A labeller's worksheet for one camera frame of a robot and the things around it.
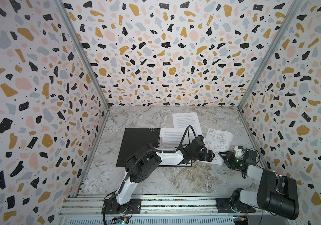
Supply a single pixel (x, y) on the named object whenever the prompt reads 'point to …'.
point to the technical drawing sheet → (217, 142)
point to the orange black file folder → (133, 138)
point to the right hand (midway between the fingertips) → (220, 153)
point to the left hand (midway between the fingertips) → (212, 154)
